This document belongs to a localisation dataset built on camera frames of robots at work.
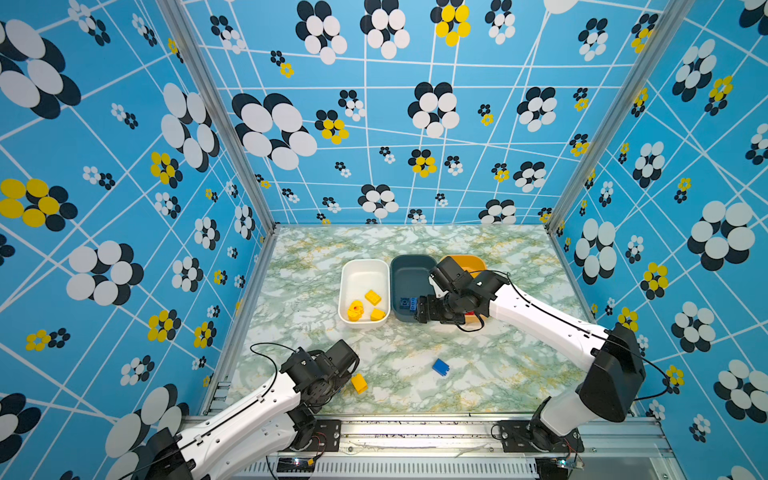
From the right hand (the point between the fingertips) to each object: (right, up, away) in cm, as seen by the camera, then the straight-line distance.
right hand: (426, 317), depth 81 cm
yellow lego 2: (-18, -18, 0) cm, 26 cm away
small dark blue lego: (-5, +1, +16) cm, 17 cm away
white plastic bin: (-18, +4, +19) cm, 27 cm away
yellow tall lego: (-14, -2, +11) cm, 18 cm away
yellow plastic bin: (+18, +14, +22) cm, 31 cm away
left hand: (-23, -18, -1) cm, 29 cm away
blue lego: (+4, -15, +4) cm, 16 cm away
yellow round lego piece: (-21, -1, +13) cm, 25 cm away
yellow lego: (-16, +3, +18) cm, 24 cm away
